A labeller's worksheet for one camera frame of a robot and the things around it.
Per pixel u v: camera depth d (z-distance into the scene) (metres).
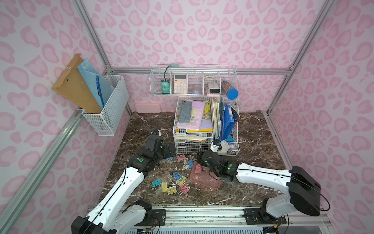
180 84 0.95
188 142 0.84
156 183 0.84
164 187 0.82
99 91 0.67
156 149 0.59
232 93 0.84
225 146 0.93
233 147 0.93
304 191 0.41
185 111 0.87
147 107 1.17
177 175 0.86
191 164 0.90
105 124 0.73
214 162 0.61
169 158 0.70
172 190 0.80
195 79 1.00
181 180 0.84
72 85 0.69
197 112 0.91
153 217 0.73
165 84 0.90
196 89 0.98
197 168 0.88
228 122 0.89
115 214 0.40
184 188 0.81
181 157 0.91
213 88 0.90
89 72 0.66
